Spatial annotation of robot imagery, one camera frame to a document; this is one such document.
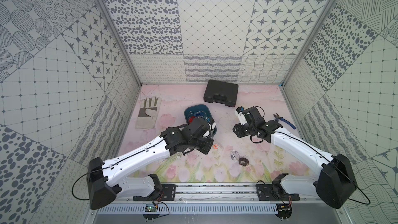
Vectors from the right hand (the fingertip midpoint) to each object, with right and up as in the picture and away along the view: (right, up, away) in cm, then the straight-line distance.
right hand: (237, 130), depth 84 cm
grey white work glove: (-57, +8, +20) cm, 61 cm away
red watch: (-27, +4, +17) cm, 32 cm away
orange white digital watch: (-12, -10, +4) cm, 16 cm away
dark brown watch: (+2, -16, -4) cm, 16 cm away
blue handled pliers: (+30, +5, +17) cm, 35 cm away
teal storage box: (-22, +9, +18) cm, 30 cm away
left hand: (-13, -4, -16) cm, 21 cm away
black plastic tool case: (-5, +22, +29) cm, 37 cm away
